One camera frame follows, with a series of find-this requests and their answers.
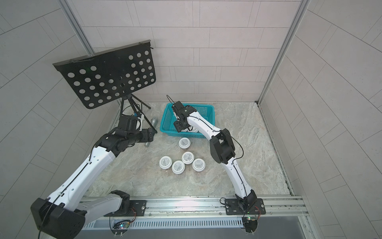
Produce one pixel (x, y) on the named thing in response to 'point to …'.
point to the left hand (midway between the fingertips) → (151, 130)
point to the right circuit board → (250, 224)
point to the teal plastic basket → (167, 128)
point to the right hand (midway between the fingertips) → (182, 126)
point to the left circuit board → (120, 227)
